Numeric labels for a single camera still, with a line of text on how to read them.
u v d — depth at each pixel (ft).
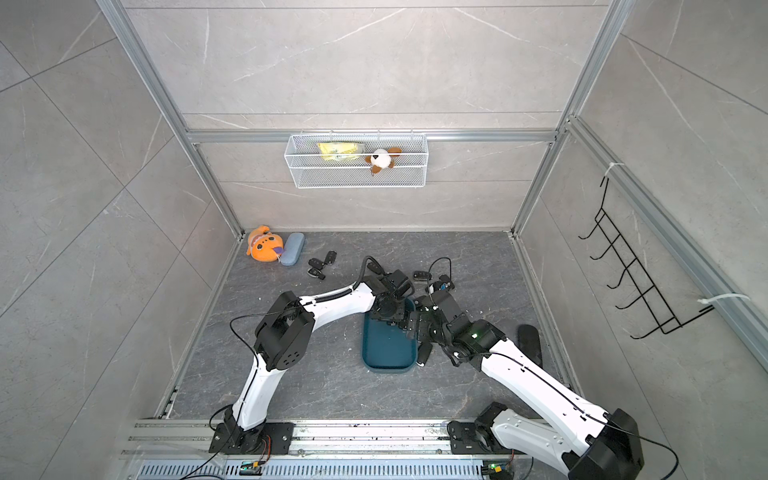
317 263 3.55
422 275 3.42
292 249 3.65
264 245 3.41
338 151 2.74
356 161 2.88
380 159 2.81
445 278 3.42
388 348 2.90
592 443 1.26
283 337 1.78
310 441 2.44
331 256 3.63
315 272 3.48
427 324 2.24
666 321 1.91
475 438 2.09
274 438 2.40
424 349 2.87
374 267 3.52
